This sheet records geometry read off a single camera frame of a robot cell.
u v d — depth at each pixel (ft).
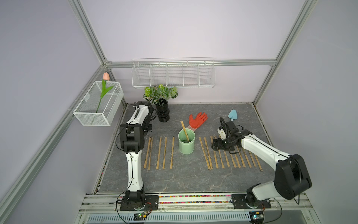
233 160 2.92
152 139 3.25
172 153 3.01
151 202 2.42
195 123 3.54
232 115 3.69
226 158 2.92
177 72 3.25
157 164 2.86
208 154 3.00
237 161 2.91
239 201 2.42
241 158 2.91
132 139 2.01
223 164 2.85
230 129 2.28
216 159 2.91
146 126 2.83
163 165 2.85
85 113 2.38
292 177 1.41
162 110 3.32
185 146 2.91
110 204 2.47
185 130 2.85
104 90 2.64
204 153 3.00
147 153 3.01
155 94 3.09
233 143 2.07
